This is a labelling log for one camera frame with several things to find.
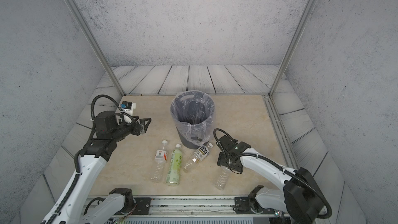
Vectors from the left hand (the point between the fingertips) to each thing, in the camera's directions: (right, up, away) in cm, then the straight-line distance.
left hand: (146, 117), depth 74 cm
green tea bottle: (+12, -28, +4) cm, 31 cm away
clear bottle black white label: (+24, -21, +10) cm, 34 cm away
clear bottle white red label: (+36, -31, +6) cm, 48 cm away
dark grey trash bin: (+22, -6, -1) cm, 23 cm away
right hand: (+41, -24, +9) cm, 48 cm away
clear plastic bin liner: (+21, +2, +19) cm, 29 cm away
